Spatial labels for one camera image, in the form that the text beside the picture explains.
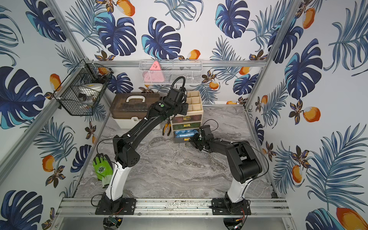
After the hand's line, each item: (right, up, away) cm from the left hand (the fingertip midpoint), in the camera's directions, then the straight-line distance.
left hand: (185, 103), depth 86 cm
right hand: (+3, -23, +10) cm, 26 cm away
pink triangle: (-19, +19, +4) cm, 27 cm away
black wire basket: (-65, +6, +2) cm, 65 cm away
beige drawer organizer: (0, -14, +7) cm, 15 cm away
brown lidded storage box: (-39, -3, +12) cm, 41 cm away
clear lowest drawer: (-2, -23, +9) cm, 25 cm away
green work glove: (-49, -40, +1) cm, 63 cm away
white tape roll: (-52, +8, -6) cm, 53 cm away
